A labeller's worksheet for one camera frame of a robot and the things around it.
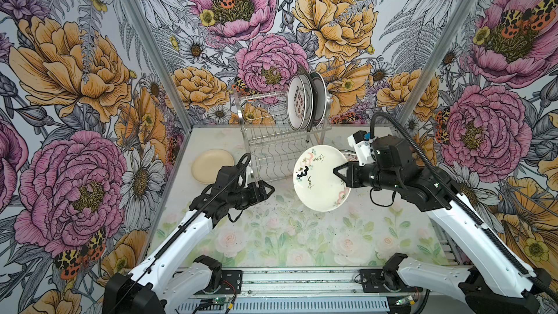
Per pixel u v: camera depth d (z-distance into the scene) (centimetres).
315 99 72
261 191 70
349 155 62
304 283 76
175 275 46
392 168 47
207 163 105
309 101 71
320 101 72
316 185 68
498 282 37
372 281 74
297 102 84
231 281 74
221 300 71
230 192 64
